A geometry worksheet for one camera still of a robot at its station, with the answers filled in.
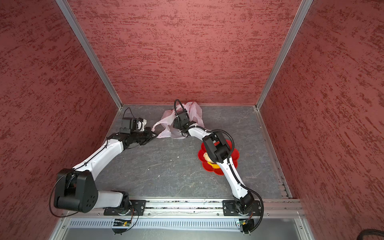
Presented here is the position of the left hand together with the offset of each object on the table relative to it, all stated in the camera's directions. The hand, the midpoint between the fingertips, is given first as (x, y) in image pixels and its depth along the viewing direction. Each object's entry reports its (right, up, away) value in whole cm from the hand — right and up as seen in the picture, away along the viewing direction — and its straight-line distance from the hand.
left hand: (158, 137), depth 86 cm
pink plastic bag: (+4, +5, 0) cm, 7 cm away
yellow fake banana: (+33, -17, +1) cm, 38 cm away
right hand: (+8, +7, +22) cm, 24 cm away
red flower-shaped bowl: (+29, -18, 0) cm, 34 cm away
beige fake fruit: (+29, -13, +1) cm, 32 cm away
